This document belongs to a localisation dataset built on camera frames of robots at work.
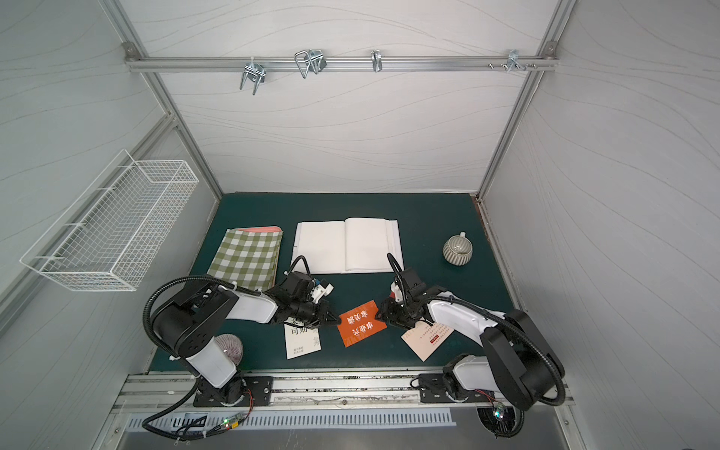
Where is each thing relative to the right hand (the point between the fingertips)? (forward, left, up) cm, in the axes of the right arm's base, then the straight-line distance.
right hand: (382, 318), depth 86 cm
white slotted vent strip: (-27, +25, 0) cm, 37 cm away
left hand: (-3, +13, 0) cm, 13 cm away
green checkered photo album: (+20, +50, +1) cm, 54 cm away
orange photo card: (-1, +7, -1) cm, 7 cm away
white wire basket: (+6, +69, +32) cm, 76 cm away
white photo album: (+28, +11, -1) cm, 30 cm away
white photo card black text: (-8, +24, 0) cm, 25 cm away
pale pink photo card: (-5, -13, -2) cm, 14 cm away
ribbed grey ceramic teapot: (+26, -28, +1) cm, 38 cm away
